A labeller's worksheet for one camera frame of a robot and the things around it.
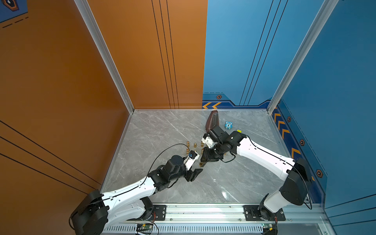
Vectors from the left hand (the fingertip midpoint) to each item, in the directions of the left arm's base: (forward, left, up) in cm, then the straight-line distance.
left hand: (198, 163), depth 78 cm
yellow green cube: (+30, -31, -11) cm, 45 cm away
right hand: (+1, -2, +3) cm, 4 cm away
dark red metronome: (+28, -9, +2) cm, 30 cm away
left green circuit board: (-27, +25, -14) cm, 39 cm away
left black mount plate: (-21, +19, -11) cm, 30 cm away
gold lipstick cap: (+17, +2, -9) cm, 20 cm away
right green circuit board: (-26, -35, -15) cm, 46 cm away
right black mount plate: (-21, -28, -11) cm, 37 cm away
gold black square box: (-2, -2, +3) cm, 4 cm away
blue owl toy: (+35, -23, -10) cm, 43 cm away
